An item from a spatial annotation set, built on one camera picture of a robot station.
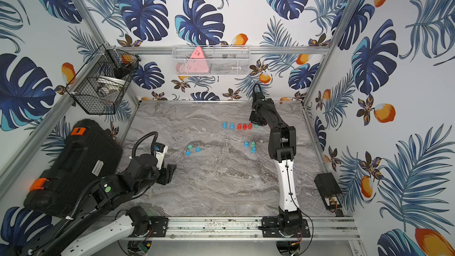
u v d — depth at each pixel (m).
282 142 0.68
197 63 0.90
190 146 1.00
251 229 0.75
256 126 1.08
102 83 0.80
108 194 0.47
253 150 0.96
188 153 0.98
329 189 0.79
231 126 1.06
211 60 0.92
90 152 0.75
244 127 1.06
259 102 0.81
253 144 1.00
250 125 1.06
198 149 0.98
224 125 1.07
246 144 0.98
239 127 1.06
